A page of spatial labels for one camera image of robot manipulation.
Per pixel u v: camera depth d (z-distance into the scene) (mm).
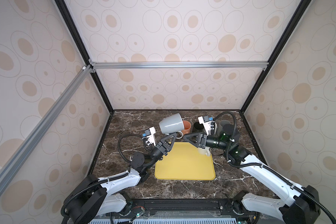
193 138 584
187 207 746
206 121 605
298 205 380
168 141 629
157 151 610
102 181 456
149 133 619
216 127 673
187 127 991
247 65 918
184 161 899
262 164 483
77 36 778
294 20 717
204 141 574
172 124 604
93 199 409
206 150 894
